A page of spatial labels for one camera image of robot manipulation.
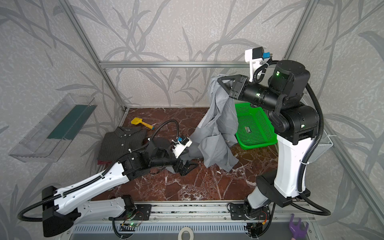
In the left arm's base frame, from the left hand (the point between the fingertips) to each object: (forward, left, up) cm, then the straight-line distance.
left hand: (194, 155), depth 66 cm
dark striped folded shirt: (+18, +52, -21) cm, 59 cm away
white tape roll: (-26, +5, -24) cm, 36 cm away
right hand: (+11, -8, +35) cm, 37 cm away
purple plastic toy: (-26, -47, -23) cm, 58 cm away
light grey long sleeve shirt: (+6, -9, +4) cm, 11 cm away
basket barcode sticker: (+33, -37, -26) cm, 55 cm away
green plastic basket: (+35, -42, -26) cm, 61 cm away
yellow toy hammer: (+39, +44, -25) cm, 64 cm away
